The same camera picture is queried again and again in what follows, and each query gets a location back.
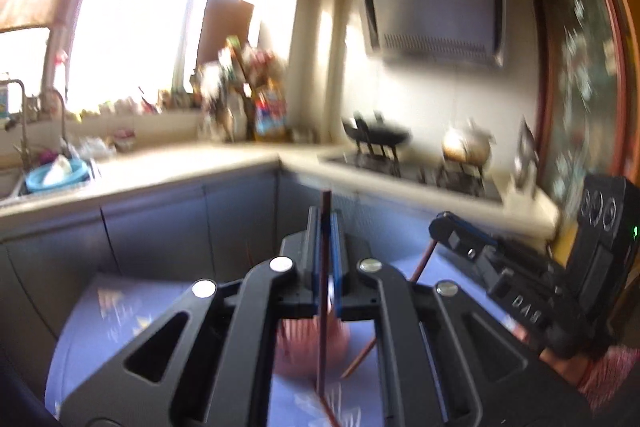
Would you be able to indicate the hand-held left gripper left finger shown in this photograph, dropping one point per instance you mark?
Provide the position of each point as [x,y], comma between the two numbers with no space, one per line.
[315,257]

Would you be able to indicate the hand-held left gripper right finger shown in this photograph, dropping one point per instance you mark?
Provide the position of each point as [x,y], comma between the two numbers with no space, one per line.
[336,257]

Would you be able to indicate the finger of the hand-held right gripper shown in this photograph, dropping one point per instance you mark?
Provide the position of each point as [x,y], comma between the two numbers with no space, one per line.
[475,232]
[465,249]

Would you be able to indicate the brown wooden chopstick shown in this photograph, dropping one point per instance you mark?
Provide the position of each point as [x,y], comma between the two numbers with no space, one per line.
[422,262]
[320,357]

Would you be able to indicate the pink perforated utensil holder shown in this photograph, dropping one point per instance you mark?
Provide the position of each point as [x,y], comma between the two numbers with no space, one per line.
[300,352]

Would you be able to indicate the person's right forearm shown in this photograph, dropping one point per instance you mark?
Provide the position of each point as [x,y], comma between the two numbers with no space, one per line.
[610,372]

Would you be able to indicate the gas stove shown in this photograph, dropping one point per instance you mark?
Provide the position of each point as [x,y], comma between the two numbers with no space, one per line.
[415,172]

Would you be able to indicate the cream ceramic pot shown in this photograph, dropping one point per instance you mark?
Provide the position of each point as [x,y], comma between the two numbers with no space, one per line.
[465,147]

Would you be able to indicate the dark splash guard panel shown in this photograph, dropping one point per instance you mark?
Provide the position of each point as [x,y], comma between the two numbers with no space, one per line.
[525,152]

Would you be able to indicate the black frying pan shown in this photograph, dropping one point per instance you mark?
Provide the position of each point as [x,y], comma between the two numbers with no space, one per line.
[385,134]

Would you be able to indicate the yellow cooking oil bottle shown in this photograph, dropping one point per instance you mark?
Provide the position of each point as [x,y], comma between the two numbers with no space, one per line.
[270,117]

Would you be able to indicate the kitchen counter with grey cabinets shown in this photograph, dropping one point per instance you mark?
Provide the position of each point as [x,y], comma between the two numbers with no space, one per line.
[150,217]

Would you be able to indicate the rack of seasoning packets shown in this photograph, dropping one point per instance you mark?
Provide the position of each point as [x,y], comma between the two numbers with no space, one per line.
[235,72]

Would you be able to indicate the wooden door with patterned glass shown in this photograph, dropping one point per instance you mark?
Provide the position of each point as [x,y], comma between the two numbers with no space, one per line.
[585,57]

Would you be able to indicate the blue printed tablecloth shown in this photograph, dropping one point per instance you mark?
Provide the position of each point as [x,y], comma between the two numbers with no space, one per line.
[115,322]

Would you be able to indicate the range hood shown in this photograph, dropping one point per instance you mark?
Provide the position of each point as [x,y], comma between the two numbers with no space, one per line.
[430,17]

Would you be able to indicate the row of small windowsill items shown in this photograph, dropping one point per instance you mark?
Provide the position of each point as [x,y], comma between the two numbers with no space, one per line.
[140,104]

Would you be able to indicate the white plastic bag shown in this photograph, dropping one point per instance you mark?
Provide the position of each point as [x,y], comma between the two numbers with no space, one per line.
[97,147]

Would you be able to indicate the brown wooden panel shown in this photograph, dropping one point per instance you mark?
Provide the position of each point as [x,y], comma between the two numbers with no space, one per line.
[225,27]

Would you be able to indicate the blue plastic basin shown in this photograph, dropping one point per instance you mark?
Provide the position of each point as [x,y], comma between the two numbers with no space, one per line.
[80,177]

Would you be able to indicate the white dish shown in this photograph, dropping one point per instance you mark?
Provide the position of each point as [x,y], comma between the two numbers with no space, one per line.
[57,172]

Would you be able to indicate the metal sink faucet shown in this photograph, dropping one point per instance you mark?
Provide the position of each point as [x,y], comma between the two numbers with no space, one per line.
[64,127]
[23,127]

